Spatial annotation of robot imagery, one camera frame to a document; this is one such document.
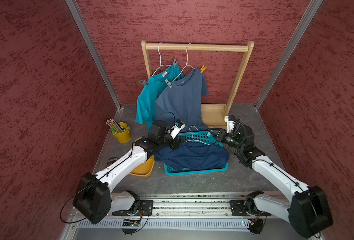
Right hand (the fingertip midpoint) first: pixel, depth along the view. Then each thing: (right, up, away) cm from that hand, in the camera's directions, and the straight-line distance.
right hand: (207, 133), depth 78 cm
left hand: (-14, -3, +2) cm, 14 cm away
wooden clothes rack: (+11, +11, +34) cm, 37 cm away
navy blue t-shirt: (-7, -14, +7) cm, 17 cm away
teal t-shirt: (-34, +13, +3) cm, 36 cm away
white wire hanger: (-6, -5, +11) cm, 14 cm away
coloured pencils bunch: (-55, +2, +13) cm, 57 cm away
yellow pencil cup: (-53, -5, +20) cm, 56 cm away
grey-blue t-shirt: (-13, +19, +9) cm, 25 cm away
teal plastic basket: (-1, -4, +17) cm, 17 cm away
